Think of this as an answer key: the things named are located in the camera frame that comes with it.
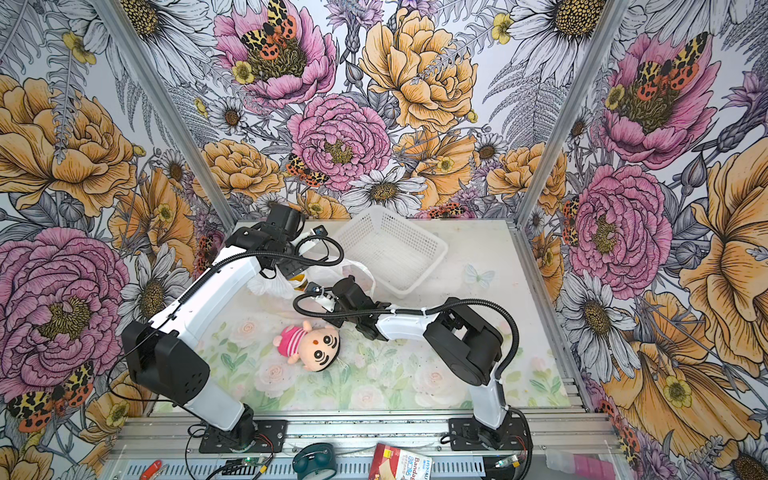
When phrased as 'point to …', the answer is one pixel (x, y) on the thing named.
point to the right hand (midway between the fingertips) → (325, 304)
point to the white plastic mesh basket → (397, 250)
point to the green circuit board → (246, 462)
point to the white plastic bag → (314, 272)
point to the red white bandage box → (390, 463)
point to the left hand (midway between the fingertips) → (284, 259)
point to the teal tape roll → (314, 456)
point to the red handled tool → (151, 470)
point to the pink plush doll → (316, 349)
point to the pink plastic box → (582, 466)
